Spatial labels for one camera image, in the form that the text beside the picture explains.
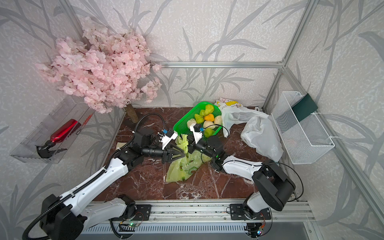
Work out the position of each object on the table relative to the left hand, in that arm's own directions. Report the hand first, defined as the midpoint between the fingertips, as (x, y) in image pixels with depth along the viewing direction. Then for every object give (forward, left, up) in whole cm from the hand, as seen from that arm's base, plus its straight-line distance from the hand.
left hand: (181, 154), depth 68 cm
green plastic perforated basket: (+31, +5, -20) cm, 37 cm away
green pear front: (+43, -10, -17) cm, 47 cm away
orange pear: (+39, -16, -18) cm, 45 cm away
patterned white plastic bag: (+48, -25, -12) cm, 55 cm away
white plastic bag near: (+24, -48, -16) cm, 56 cm away
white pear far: (+36, -21, -18) cm, 45 cm away
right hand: (+10, +1, +1) cm, 11 cm away
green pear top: (+44, -15, -15) cm, 48 cm away
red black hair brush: (+4, +52, +10) cm, 53 cm away
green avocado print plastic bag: (-2, +1, -11) cm, 12 cm away
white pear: (+34, -2, -19) cm, 39 cm away
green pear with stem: (+37, -8, -18) cm, 42 cm away
